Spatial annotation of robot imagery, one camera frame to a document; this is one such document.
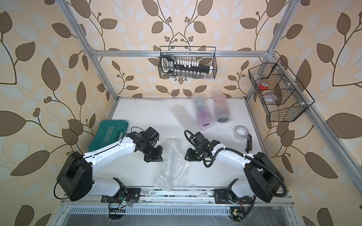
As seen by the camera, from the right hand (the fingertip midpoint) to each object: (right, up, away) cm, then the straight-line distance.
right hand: (187, 158), depth 84 cm
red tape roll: (+45, +43, -3) cm, 62 cm away
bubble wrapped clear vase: (-2, +23, +21) cm, 32 cm away
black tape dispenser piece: (+41, +6, +8) cm, 43 cm away
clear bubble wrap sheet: (-8, -4, -5) cm, 10 cm away
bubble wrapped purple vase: (+12, +26, +14) cm, 32 cm away
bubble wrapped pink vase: (+25, +31, +18) cm, 44 cm away
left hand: (-14, +1, -4) cm, 15 cm away
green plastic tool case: (-54, +14, +10) cm, 57 cm away
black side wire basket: (+51, +36, -10) cm, 63 cm away
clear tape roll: (+38, +13, +14) cm, 43 cm away
